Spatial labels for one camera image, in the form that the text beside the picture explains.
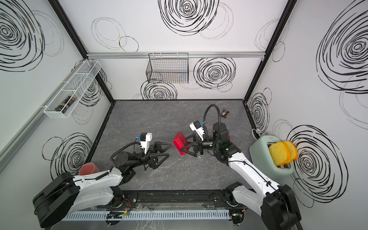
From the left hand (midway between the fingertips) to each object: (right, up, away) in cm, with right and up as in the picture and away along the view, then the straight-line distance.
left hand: (169, 153), depth 63 cm
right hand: (+6, +1, +3) cm, 7 cm away
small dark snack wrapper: (+38, +18, +48) cm, 64 cm away
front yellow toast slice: (+54, -2, +7) cm, 55 cm away
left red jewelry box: (+5, +5, -1) cm, 7 cm away
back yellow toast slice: (+60, -1, +6) cm, 60 cm away
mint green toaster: (+47, -3, +13) cm, 49 cm away
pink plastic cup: (-46, -12, +14) cm, 49 cm away
